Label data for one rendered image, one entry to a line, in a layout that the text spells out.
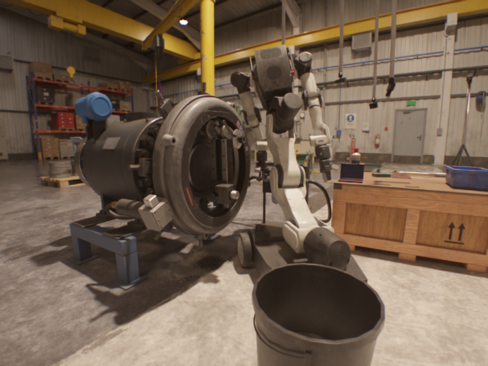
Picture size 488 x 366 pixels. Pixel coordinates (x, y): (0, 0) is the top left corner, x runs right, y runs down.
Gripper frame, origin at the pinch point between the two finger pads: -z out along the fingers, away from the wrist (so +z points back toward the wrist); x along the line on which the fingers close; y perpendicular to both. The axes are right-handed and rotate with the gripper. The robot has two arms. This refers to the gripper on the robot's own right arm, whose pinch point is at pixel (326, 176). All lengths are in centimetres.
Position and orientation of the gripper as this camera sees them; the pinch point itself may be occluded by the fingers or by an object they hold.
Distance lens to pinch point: 152.5
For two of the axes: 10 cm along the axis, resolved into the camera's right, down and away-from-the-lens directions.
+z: -1.3, -9.8, 1.2
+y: -9.8, 1.5, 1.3
